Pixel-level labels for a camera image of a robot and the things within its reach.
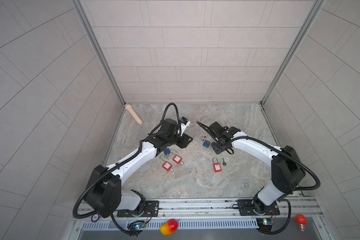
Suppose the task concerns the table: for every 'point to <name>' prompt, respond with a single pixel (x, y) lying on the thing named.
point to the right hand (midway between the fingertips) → (217, 148)
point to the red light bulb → (302, 221)
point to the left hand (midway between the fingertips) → (192, 136)
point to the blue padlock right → (206, 143)
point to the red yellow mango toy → (169, 227)
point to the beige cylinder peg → (129, 107)
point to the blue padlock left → (167, 151)
